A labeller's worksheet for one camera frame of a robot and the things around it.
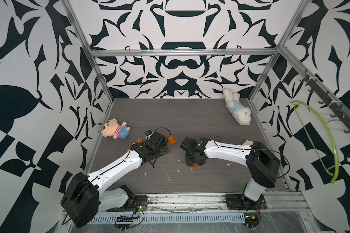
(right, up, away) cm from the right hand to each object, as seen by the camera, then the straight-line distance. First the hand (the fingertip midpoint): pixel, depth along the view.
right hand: (189, 161), depth 86 cm
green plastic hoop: (+56, +33, -10) cm, 66 cm away
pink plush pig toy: (-48, +19, +6) cm, 51 cm away
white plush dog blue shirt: (+37, +27, +13) cm, 48 cm away
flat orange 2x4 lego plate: (-10, +10, +10) cm, 18 cm away
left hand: (-16, +9, -2) cm, 18 cm away
